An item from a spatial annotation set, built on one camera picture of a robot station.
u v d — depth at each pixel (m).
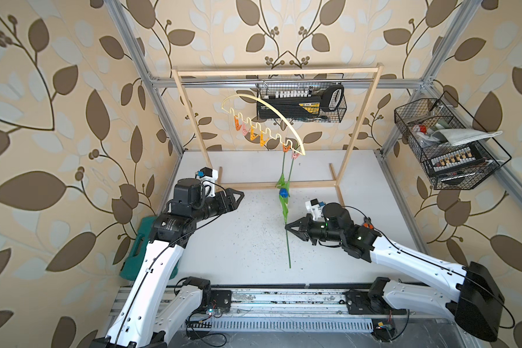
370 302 0.66
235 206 0.61
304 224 0.65
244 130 0.85
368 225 0.91
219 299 0.75
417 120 0.84
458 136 0.65
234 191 0.66
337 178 1.05
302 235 0.65
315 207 0.72
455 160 0.67
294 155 0.77
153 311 0.39
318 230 0.65
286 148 0.76
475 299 0.39
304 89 0.82
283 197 0.83
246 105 1.00
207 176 0.63
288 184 0.94
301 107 0.83
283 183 0.91
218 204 0.60
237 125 0.86
